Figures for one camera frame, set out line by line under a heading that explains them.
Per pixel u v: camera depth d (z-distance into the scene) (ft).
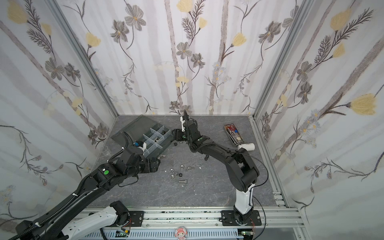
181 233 2.22
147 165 2.09
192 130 2.26
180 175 2.91
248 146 3.23
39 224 1.26
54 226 1.31
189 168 2.97
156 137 3.43
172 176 2.90
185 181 2.82
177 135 2.57
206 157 3.16
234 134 3.60
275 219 2.50
